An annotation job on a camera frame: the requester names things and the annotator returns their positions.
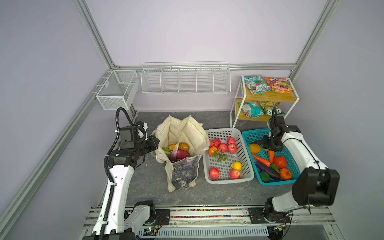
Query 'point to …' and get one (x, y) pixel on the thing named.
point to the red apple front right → (234, 174)
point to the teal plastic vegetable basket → (255, 136)
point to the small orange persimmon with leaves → (211, 150)
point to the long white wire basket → (186, 78)
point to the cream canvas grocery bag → (172, 130)
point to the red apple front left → (214, 173)
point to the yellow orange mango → (171, 147)
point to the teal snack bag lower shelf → (251, 109)
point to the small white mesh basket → (119, 90)
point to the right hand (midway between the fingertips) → (268, 147)
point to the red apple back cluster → (223, 147)
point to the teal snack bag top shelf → (256, 85)
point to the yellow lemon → (236, 165)
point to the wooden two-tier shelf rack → (287, 101)
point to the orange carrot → (262, 161)
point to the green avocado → (265, 177)
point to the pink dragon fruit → (181, 154)
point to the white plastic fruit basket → (227, 159)
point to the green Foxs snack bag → (271, 108)
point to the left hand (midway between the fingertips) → (159, 142)
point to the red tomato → (280, 161)
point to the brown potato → (184, 146)
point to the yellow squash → (254, 148)
